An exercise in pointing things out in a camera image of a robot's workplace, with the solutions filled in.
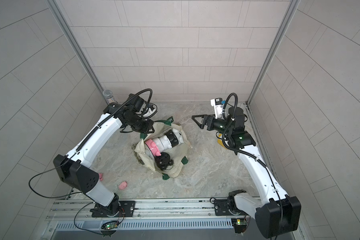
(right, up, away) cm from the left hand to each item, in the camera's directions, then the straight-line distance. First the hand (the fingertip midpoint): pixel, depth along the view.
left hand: (156, 128), depth 77 cm
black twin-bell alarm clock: (+3, -18, +6) cm, 19 cm away
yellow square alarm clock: (+37, -9, +19) cm, 42 cm away
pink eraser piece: (-18, -29, 0) cm, 34 cm away
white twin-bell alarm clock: (+11, -5, +8) cm, 14 cm away
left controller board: (-18, -41, -12) cm, 46 cm away
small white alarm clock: (+2, -9, +8) cm, 12 cm away
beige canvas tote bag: (+10, -16, +10) cm, 21 cm away
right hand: (+21, +6, -7) cm, 23 cm away
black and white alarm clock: (+7, -6, +11) cm, 15 cm away
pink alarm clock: (-3, -10, +4) cm, 11 cm away
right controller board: (+40, -44, -9) cm, 60 cm away
